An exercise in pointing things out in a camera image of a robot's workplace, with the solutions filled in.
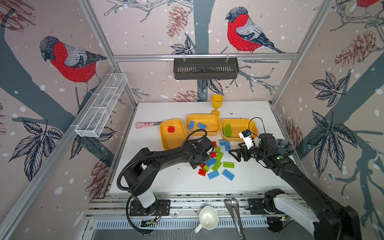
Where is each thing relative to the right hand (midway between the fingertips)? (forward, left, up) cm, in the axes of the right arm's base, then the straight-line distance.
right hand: (234, 149), depth 80 cm
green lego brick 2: (+24, 0, -11) cm, 26 cm away
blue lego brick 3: (-2, +12, -13) cm, 18 cm away
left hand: (-4, +16, -8) cm, 18 cm away
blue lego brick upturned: (+25, +26, -11) cm, 38 cm away
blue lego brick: (+23, +18, -11) cm, 32 cm away
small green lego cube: (-7, +15, -11) cm, 20 cm away
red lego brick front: (-9, +18, -12) cm, 23 cm away
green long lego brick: (-5, +9, -12) cm, 16 cm away
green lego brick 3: (-3, +2, -13) cm, 14 cm away
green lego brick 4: (+2, +7, -13) cm, 15 cm away
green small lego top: (+6, +8, -11) cm, 15 cm away
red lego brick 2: (+2, +11, -13) cm, 17 cm away
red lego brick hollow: (-6, +18, -11) cm, 22 cm away
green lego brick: (+19, 0, -12) cm, 23 cm away
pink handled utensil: (+21, +64, -8) cm, 68 cm away
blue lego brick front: (-10, +11, -12) cm, 20 cm away
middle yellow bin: (+28, +24, -12) cm, 39 cm away
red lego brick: (+20, +40, -10) cm, 46 cm away
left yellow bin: (+18, +39, -12) cm, 44 cm away
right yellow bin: (+27, -7, -13) cm, 31 cm away
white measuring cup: (-31, +14, -12) cm, 36 cm away
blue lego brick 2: (-9, +3, -13) cm, 16 cm away
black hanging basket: (+54, +16, +16) cm, 59 cm away
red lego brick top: (+10, +10, -13) cm, 19 cm away
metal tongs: (-25, +2, -8) cm, 27 cm away
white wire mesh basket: (+2, +71, +20) cm, 74 cm away
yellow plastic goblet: (+37, +8, +1) cm, 38 cm away
